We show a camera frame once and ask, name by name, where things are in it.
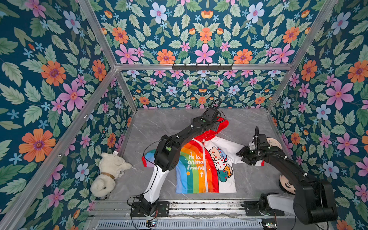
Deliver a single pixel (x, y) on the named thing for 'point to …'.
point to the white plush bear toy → (111, 166)
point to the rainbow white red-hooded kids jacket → (207, 164)
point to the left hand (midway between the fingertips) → (214, 121)
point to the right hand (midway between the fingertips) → (240, 154)
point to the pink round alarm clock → (273, 142)
